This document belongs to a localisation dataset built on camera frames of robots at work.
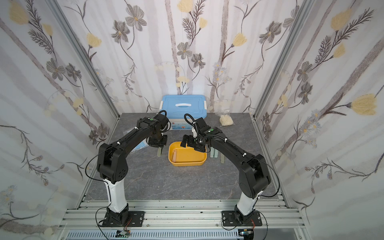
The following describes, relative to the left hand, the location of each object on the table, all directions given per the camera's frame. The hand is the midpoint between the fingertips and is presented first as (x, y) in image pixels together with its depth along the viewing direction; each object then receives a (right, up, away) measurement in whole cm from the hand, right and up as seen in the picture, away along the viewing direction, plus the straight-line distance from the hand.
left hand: (164, 145), depth 90 cm
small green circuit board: (-16, -40, -20) cm, 48 cm away
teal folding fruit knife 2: (+33, -6, +8) cm, 34 cm away
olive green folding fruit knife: (+36, -9, +5) cm, 38 cm away
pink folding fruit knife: (+5, -8, +7) cm, 11 cm away
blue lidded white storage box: (+6, +27, +14) cm, 31 cm away
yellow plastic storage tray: (+9, -8, +8) cm, 14 cm away
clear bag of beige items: (+41, +26, +32) cm, 58 cm away
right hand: (+16, +2, -7) cm, 18 cm away
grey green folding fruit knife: (-3, -4, -2) cm, 5 cm away
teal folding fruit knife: (+30, -5, +8) cm, 32 cm away
